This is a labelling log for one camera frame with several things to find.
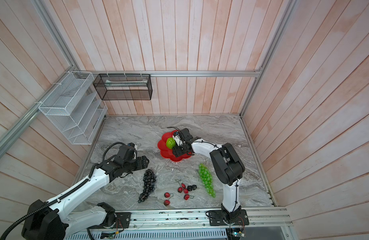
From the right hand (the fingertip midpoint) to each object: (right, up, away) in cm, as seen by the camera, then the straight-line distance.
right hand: (177, 149), depth 98 cm
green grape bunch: (+17, -15, -15) cm, 27 cm away
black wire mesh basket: (-39, +44, +7) cm, 59 cm away
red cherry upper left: (-5, -22, -17) cm, 29 cm away
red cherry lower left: (-5, -26, -20) cm, 33 cm away
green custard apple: (-4, +4, -2) cm, 7 cm away
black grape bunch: (-16, -15, -16) cm, 27 cm away
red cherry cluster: (+5, -21, -16) cm, 27 cm away
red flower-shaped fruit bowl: (-8, -2, 0) cm, 8 cm away
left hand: (-19, -7, -15) cm, 25 cm away
